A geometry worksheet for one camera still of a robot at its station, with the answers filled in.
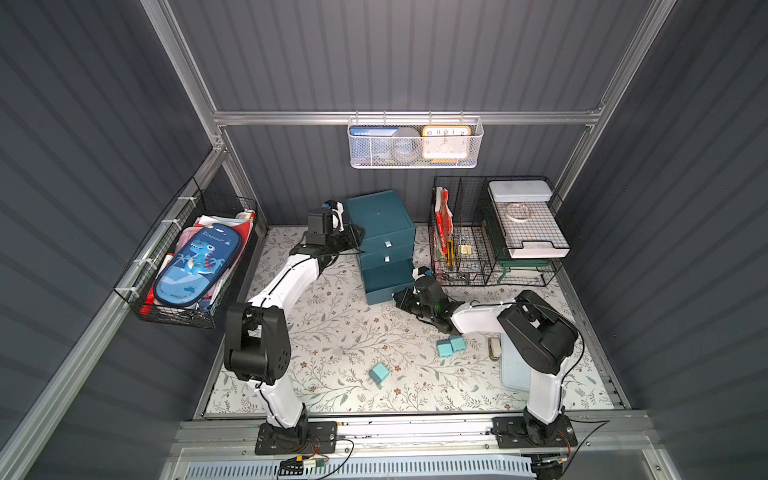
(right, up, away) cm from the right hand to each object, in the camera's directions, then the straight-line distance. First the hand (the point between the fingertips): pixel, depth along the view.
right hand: (397, 292), depth 94 cm
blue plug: (-5, -21, -11) cm, 24 cm away
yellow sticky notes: (+27, +14, +18) cm, 35 cm away
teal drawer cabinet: (-3, +12, +3) cm, 13 cm away
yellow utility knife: (+20, +12, +16) cm, 28 cm away
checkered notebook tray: (+41, +20, -2) cm, 46 cm away
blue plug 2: (+14, -16, -7) cm, 22 cm away
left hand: (-10, +18, -4) cm, 21 cm away
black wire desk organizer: (+26, +30, +22) cm, 45 cm away
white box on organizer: (+43, +34, +8) cm, 55 cm away
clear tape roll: (+40, +26, +3) cm, 48 cm away
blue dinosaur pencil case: (-44, +9, -29) cm, 54 cm away
